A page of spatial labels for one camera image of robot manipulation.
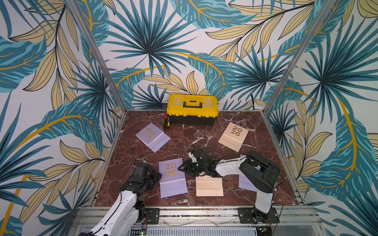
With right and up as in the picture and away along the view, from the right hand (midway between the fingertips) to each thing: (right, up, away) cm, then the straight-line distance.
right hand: (179, 170), depth 86 cm
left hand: (-10, -4, -1) cm, 11 cm away
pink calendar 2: (+16, -8, -4) cm, 18 cm away
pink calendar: (+37, +18, +18) cm, 45 cm away
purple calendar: (-19, +18, +17) cm, 31 cm away
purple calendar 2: (-3, -6, -2) cm, 7 cm away
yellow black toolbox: (+8, +37, +12) cm, 40 cm away
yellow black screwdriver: (-10, +29, +24) cm, 39 cm away
